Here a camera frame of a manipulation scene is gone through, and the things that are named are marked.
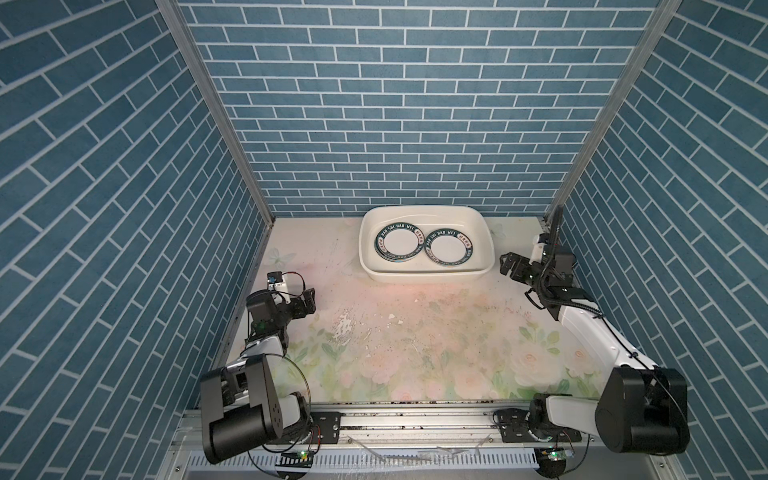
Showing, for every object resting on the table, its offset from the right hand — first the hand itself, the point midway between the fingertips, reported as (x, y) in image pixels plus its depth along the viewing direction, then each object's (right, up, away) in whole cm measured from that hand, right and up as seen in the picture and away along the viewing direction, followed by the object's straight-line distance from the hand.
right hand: (514, 257), depth 87 cm
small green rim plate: (-33, +4, +22) cm, 40 cm away
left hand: (-64, -10, +3) cm, 65 cm away
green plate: (-16, +3, +23) cm, 28 cm away
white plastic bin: (-6, +13, +28) cm, 32 cm away
